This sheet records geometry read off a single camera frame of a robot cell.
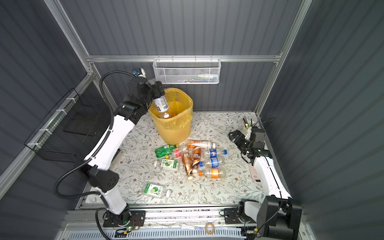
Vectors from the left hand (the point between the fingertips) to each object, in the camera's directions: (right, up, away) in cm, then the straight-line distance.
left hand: (153, 84), depth 71 cm
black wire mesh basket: (-40, -21, +2) cm, 46 cm away
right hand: (+43, -27, +12) cm, 52 cm away
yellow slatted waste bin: (+9, -22, +14) cm, 27 cm away
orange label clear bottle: (+30, -47, +13) cm, 58 cm away
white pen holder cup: (+57, -19, +28) cm, 66 cm away
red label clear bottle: (+9, -36, +20) cm, 43 cm away
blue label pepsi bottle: (+32, -37, +20) cm, 53 cm away
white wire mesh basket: (+13, +26, +52) cm, 60 cm away
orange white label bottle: (+18, -32, +25) cm, 45 cm away
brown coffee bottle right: (+21, -40, +19) cm, 49 cm away
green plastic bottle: (+1, -37, +25) cm, 44 cm away
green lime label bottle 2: (-1, -54, +8) cm, 55 cm away
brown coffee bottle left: (+15, -41, +17) cm, 47 cm away
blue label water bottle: (+31, -42, +16) cm, 55 cm away
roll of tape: (+29, -69, -1) cm, 75 cm away
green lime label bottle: (+4, -43, +18) cm, 47 cm away
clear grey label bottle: (+3, -9, +6) cm, 11 cm away
